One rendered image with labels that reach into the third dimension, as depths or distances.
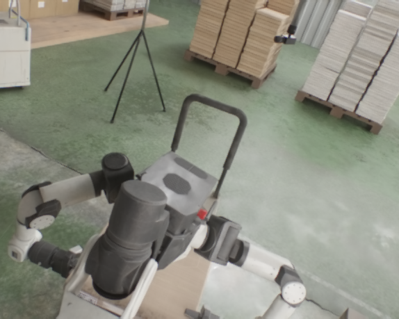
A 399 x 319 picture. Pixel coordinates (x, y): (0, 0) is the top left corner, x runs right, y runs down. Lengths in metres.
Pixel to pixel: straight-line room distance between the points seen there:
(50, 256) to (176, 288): 0.49
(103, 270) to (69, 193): 0.42
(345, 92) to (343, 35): 0.67
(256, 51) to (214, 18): 0.68
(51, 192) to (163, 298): 0.55
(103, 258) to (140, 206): 0.16
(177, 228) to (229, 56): 3.86
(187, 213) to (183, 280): 0.51
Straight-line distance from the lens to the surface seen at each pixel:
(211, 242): 1.18
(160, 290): 1.39
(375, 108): 4.76
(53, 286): 1.75
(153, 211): 0.79
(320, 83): 4.73
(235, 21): 4.62
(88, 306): 0.87
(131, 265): 0.85
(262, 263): 1.24
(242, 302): 1.89
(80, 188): 1.22
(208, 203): 2.00
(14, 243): 1.41
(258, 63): 4.61
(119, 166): 1.21
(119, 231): 0.82
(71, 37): 4.60
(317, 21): 8.87
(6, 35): 3.03
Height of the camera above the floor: 1.44
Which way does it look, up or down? 31 degrees down
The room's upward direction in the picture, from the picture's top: 17 degrees clockwise
